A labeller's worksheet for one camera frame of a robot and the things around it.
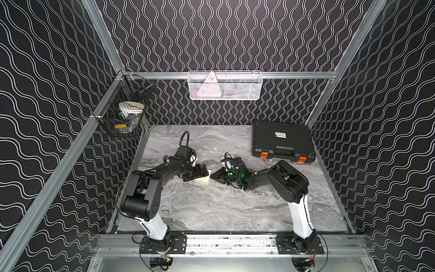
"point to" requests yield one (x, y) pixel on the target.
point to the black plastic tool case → (283, 140)
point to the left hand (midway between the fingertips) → (201, 173)
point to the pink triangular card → (210, 90)
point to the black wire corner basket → (126, 109)
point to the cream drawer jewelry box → (205, 179)
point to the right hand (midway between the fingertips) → (210, 176)
